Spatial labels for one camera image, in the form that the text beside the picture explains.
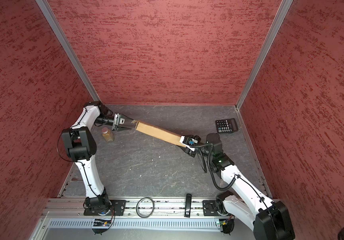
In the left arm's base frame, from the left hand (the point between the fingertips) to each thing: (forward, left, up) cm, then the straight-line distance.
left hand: (131, 124), depth 83 cm
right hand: (-11, -27, +1) cm, 29 cm away
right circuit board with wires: (-45, -52, -22) cm, 73 cm away
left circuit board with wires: (-46, +11, -25) cm, 53 cm away
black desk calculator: (+14, -63, -19) cm, 67 cm away
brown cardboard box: (-10, -17, +7) cm, 21 cm away
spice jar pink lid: (+1, +18, -12) cm, 22 cm away
